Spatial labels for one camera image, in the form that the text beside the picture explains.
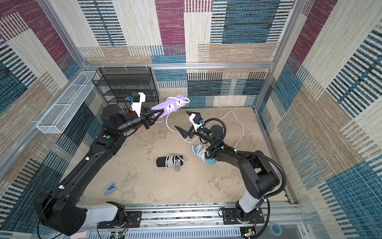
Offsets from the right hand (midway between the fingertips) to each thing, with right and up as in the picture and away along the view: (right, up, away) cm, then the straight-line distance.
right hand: (184, 118), depth 77 cm
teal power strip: (+10, -19, +12) cm, 25 cm away
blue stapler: (-39, -38, +4) cm, 55 cm away
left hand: (-9, +4, -12) cm, 15 cm away
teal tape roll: (+44, -52, -8) cm, 69 cm away
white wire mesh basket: (-59, 0, -6) cm, 60 cm away
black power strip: (-15, -25, +12) cm, 31 cm away
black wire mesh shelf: (-49, +26, +30) cm, 63 cm away
